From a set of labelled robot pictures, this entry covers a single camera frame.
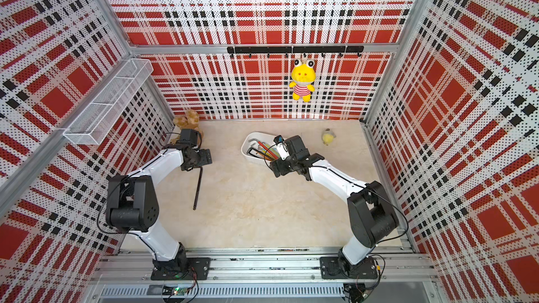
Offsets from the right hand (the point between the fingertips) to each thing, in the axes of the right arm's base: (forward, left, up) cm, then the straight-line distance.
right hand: (282, 160), depth 89 cm
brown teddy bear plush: (+29, +50, -4) cm, 58 cm away
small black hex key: (+15, +16, -12) cm, 25 cm away
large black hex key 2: (+11, +15, -12) cm, 23 cm away
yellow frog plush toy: (+30, -9, +22) cm, 39 cm away
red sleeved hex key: (+13, +6, -13) cm, 19 cm away
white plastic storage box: (+22, +12, -10) cm, 27 cm away
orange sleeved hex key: (+11, +11, -12) cm, 19 cm away
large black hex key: (-6, +39, -13) cm, 42 cm away
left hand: (+4, +37, -5) cm, 37 cm away
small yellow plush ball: (+22, -24, -11) cm, 34 cm away
